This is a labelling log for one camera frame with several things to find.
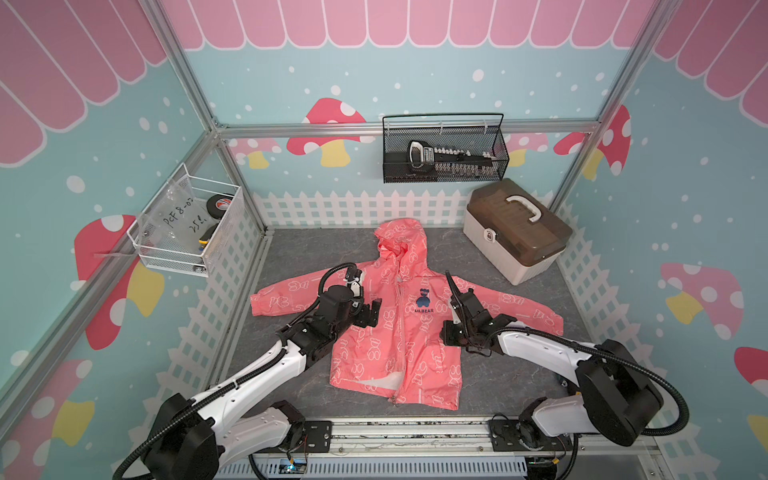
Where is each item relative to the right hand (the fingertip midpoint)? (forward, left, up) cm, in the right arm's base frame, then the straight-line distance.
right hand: (440, 334), depth 89 cm
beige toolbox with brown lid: (+28, -25, +15) cm, 41 cm away
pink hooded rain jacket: (-6, +9, -1) cm, 11 cm away
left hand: (+4, +22, +13) cm, 25 cm away
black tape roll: (+23, +61, +31) cm, 72 cm away
